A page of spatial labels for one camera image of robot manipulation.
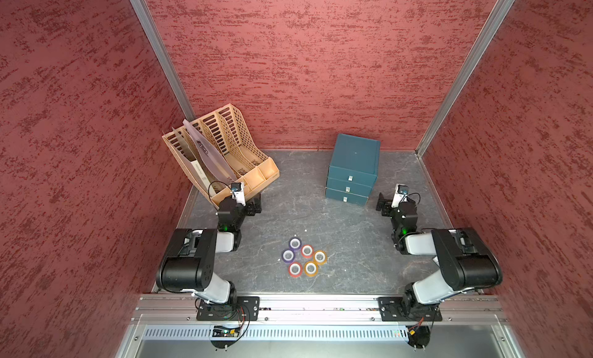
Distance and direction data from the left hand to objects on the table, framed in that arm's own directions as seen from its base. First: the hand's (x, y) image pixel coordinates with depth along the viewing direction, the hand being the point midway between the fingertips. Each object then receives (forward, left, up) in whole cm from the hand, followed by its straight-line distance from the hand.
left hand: (248, 196), depth 94 cm
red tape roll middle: (-20, -25, -8) cm, 33 cm away
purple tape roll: (-22, -17, -7) cm, 29 cm away
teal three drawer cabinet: (+4, -42, +13) cm, 44 cm away
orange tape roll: (-22, -30, -8) cm, 38 cm away
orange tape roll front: (-26, -26, -8) cm, 38 cm away
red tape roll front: (-27, -20, -8) cm, 34 cm away
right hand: (+1, -60, 0) cm, 60 cm away
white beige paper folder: (-1, +15, +20) cm, 25 cm away
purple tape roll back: (-18, -20, -7) cm, 28 cm away
